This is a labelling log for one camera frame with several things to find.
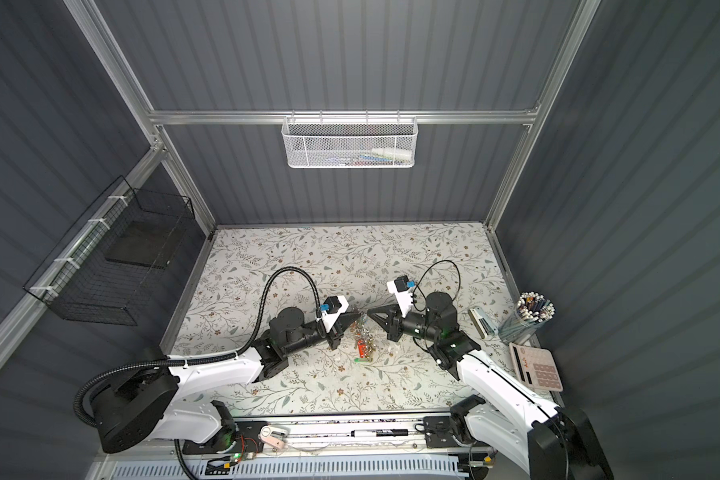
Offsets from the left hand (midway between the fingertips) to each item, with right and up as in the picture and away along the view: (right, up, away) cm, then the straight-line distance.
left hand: (360, 313), depth 76 cm
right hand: (+3, -1, -1) cm, 4 cm away
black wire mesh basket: (-61, +15, -2) cm, 63 cm away
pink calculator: (+49, -17, +7) cm, 53 cm away
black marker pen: (+5, -29, -3) cm, 30 cm away
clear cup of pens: (+45, 0, 0) cm, 45 cm away
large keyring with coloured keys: (+1, -10, +10) cm, 15 cm away
